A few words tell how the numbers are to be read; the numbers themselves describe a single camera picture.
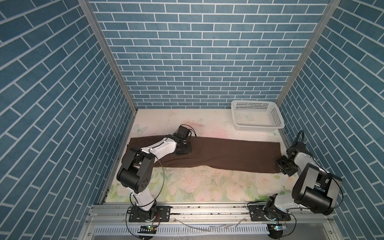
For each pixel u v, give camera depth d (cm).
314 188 44
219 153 97
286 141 107
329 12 72
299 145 74
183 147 83
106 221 72
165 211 74
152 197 63
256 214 74
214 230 71
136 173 46
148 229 72
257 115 116
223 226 71
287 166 75
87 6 70
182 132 76
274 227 72
